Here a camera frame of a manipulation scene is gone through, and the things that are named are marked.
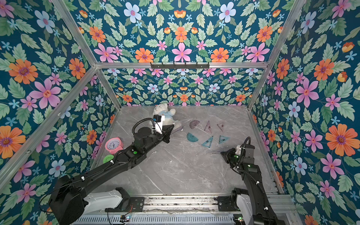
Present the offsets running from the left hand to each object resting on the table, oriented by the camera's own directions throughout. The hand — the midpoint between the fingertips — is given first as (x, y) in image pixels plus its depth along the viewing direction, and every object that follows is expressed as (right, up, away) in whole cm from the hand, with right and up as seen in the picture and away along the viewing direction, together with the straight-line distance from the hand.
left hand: (174, 125), depth 73 cm
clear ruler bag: (+1, -2, +1) cm, 3 cm away
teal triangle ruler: (+21, -14, +25) cm, 36 cm away
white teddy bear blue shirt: (-13, +10, +33) cm, 37 cm away
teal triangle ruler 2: (+32, -12, +28) cm, 44 cm away
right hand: (+28, -15, +9) cm, 33 cm away
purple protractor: (+11, -1, +35) cm, 37 cm away
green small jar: (-44, -22, +13) cm, 50 cm away
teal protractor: (+9, -11, +28) cm, 31 cm away
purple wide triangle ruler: (+32, -1, +35) cm, 48 cm away
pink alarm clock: (-44, -15, +21) cm, 51 cm away
